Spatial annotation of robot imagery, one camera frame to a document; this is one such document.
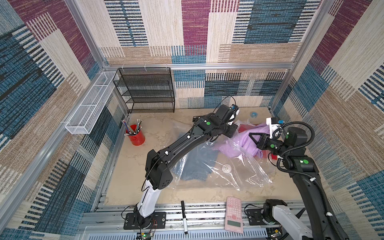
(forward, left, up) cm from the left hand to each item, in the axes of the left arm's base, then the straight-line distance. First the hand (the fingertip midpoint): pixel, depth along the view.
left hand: (234, 127), depth 78 cm
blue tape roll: (+32, -26, -24) cm, 48 cm away
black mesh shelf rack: (+43, +55, -7) cm, 70 cm away
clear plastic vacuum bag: (-18, +2, -4) cm, 18 cm away
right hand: (-7, -6, +2) cm, 10 cm away
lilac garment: (-9, -2, -1) cm, 10 cm away
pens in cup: (+11, +61, -15) cm, 64 cm away
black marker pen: (-32, +27, -25) cm, 49 cm away
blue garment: (-11, +20, -21) cm, 31 cm away
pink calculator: (-37, +3, -24) cm, 44 cm away
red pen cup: (+9, +57, -16) cm, 60 cm away
